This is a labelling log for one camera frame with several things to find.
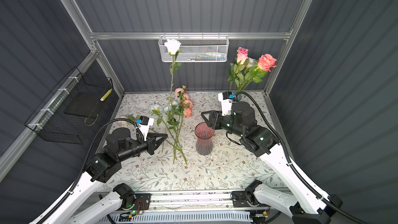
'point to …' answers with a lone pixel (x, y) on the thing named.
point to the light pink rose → (237, 76)
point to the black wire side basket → (67, 114)
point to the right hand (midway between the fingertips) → (206, 115)
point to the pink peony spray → (185, 101)
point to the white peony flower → (173, 111)
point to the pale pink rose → (132, 117)
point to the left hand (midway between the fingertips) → (167, 135)
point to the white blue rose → (156, 109)
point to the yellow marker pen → (105, 94)
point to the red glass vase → (204, 134)
